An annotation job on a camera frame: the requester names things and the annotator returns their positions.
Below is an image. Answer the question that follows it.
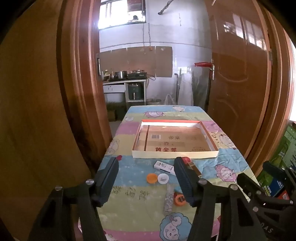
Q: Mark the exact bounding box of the small white pink box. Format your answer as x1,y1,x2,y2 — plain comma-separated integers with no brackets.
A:
164,184,174,216

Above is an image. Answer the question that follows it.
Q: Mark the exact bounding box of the white kitchen counter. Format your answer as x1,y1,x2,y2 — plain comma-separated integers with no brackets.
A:
102,79,148,105

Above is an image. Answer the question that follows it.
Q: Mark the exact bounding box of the gold rectangular box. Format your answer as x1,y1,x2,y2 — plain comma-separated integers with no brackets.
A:
188,161,202,178

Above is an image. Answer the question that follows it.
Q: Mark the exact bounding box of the brown wooden door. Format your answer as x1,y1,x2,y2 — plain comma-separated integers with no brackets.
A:
205,0,273,163

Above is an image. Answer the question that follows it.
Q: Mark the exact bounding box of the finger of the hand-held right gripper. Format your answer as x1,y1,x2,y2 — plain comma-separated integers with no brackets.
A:
237,173,295,216
262,161,296,186

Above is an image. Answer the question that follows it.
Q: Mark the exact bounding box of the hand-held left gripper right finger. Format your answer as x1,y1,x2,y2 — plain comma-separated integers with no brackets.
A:
173,157,269,241

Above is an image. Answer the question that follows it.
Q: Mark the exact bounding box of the white cartoon print box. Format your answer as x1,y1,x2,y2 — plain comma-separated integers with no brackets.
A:
154,160,176,175

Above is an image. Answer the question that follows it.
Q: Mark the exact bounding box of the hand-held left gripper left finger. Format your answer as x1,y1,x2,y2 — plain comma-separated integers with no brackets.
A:
28,157,120,241

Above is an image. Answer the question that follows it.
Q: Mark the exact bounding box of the wooden door frame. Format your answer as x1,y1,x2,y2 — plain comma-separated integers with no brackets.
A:
58,0,292,176

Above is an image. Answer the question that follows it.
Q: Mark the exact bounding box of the cardboard wall sheet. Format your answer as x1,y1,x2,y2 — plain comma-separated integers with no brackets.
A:
99,46,173,78

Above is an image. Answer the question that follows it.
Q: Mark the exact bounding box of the window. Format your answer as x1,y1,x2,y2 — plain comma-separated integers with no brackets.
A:
98,0,147,30

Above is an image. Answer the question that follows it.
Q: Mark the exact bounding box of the cartoon sheep printed blanket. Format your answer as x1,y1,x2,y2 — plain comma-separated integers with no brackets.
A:
96,105,260,241

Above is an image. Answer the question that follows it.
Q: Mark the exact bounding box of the green cardboard box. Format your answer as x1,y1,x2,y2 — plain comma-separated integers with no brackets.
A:
257,124,296,200

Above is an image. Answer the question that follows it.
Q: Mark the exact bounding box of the wall pipe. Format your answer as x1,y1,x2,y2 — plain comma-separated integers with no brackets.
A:
158,0,174,15

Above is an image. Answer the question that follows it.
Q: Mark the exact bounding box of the shallow cardboard box tray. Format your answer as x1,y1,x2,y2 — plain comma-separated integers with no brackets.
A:
131,119,219,159

